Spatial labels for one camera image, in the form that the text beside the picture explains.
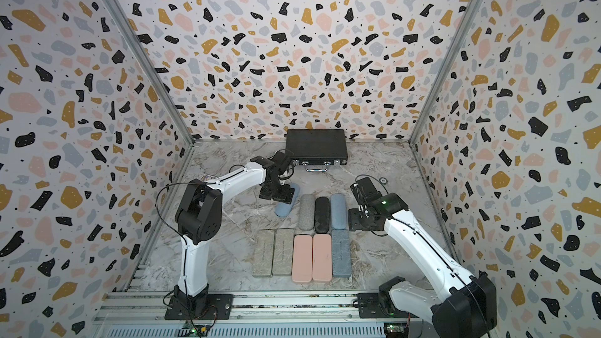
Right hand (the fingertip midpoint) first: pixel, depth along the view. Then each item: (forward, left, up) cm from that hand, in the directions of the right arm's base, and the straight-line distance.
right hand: (359, 222), depth 80 cm
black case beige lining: (+7, +13, -10) cm, 18 cm away
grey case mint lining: (-9, +6, -9) cm, 14 cm away
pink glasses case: (-9, +13, -10) cm, 18 cm away
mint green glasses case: (-8, +26, -9) cm, 29 cm away
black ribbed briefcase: (+42, +15, -8) cm, 45 cm away
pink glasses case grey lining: (-10, +20, -10) cm, 24 cm away
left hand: (+13, +28, -8) cm, 32 cm away
